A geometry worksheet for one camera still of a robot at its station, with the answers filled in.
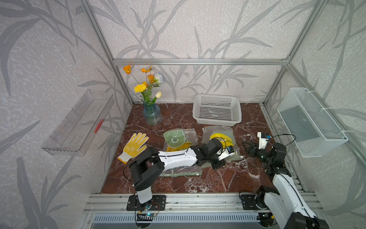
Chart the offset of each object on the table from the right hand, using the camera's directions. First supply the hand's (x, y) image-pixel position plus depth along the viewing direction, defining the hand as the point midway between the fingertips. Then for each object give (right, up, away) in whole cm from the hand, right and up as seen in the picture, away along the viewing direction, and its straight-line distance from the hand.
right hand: (245, 142), depth 83 cm
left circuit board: (-55, -36, -11) cm, 67 cm away
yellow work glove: (-70, -5, +10) cm, 71 cm away
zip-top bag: (-21, +4, +15) cm, 26 cm away
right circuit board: (+7, -37, -11) cm, 40 cm away
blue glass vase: (-60, +18, +16) cm, 65 cm away
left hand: (-13, -10, -3) cm, 17 cm away
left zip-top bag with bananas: (-39, 0, +9) cm, 40 cm away
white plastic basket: (-10, +21, +32) cm, 40 cm away
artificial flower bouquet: (-60, +32, +4) cm, 68 cm away
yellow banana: (-10, -1, +7) cm, 13 cm away
